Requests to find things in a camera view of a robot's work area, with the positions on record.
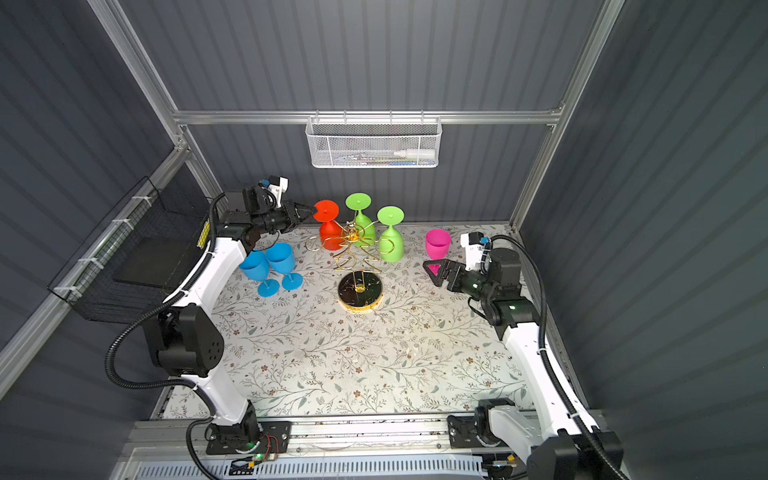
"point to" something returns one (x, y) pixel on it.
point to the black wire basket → (179, 208)
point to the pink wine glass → (437, 244)
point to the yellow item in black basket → (204, 234)
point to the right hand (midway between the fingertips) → (438, 269)
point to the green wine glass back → (365, 233)
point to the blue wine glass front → (282, 259)
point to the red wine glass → (330, 231)
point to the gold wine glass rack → (361, 289)
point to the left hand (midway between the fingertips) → (317, 209)
